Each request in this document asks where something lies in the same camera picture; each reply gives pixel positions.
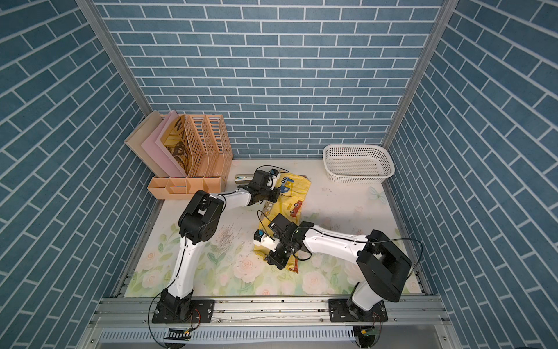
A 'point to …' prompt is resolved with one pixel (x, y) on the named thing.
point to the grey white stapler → (243, 178)
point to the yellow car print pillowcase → (293, 189)
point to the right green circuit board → (369, 331)
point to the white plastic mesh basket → (357, 163)
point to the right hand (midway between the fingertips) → (271, 261)
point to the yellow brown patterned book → (176, 141)
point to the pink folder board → (158, 150)
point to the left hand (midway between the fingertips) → (283, 193)
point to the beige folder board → (135, 140)
